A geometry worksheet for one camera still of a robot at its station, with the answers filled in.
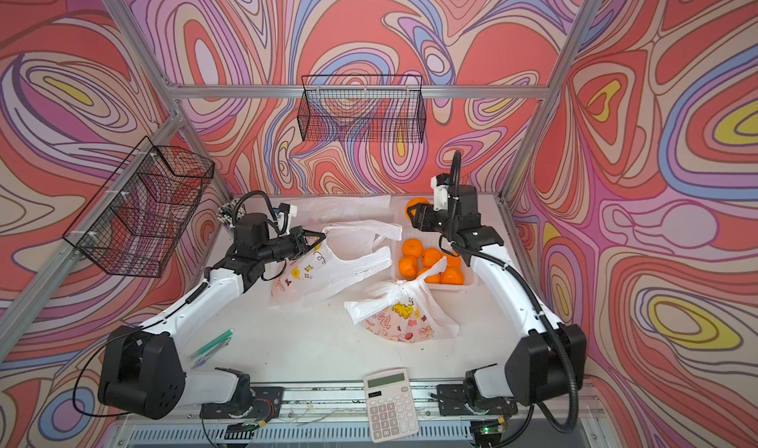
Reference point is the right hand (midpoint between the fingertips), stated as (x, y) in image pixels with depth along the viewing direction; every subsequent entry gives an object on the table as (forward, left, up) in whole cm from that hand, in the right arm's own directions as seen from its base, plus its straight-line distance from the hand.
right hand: (417, 218), depth 80 cm
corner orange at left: (-9, -6, -19) cm, 21 cm away
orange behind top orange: (+5, 0, -20) cm, 21 cm away
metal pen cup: (+12, +60, -7) cm, 62 cm away
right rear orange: (+2, +1, +4) cm, 5 cm away
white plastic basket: (-2, +5, -2) cm, 5 cm away
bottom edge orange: (-8, -11, -18) cm, 23 cm away
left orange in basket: (-5, +2, -18) cm, 19 cm away
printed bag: (-8, +21, -4) cm, 22 cm away
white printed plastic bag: (-22, +5, -10) cm, 25 cm away
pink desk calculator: (-41, +9, -24) cm, 48 cm away
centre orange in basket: (0, -6, -19) cm, 20 cm away
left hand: (-5, +25, -2) cm, 25 cm away
